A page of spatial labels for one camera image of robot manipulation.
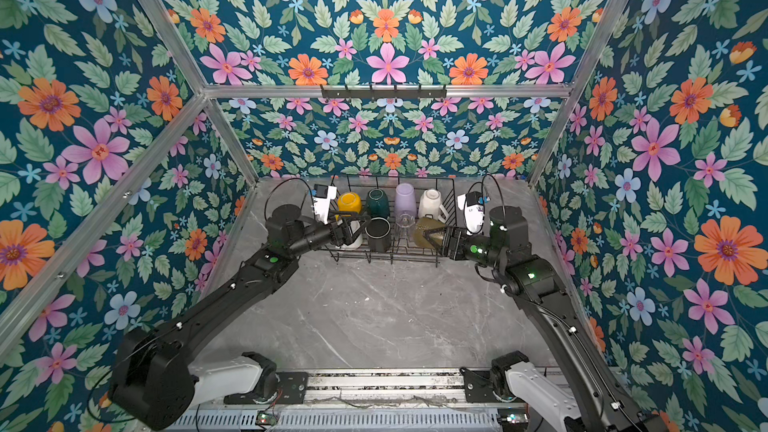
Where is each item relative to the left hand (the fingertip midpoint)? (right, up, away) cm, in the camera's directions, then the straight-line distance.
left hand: (364, 211), depth 71 cm
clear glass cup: (+10, -5, +23) cm, 25 cm away
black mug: (+2, -8, +18) cm, 20 cm away
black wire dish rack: (-8, +10, +48) cm, 50 cm away
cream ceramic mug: (+18, +2, +27) cm, 33 cm away
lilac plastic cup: (+10, +3, +26) cm, 28 cm away
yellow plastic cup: (-9, +3, +27) cm, 28 cm away
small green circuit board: (-24, -50, -1) cm, 55 cm away
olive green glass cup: (+14, -3, -4) cm, 15 cm away
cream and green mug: (0, +2, +27) cm, 27 cm away
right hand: (+17, -5, -4) cm, 18 cm away
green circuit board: (+36, -49, -1) cm, 61 cm away
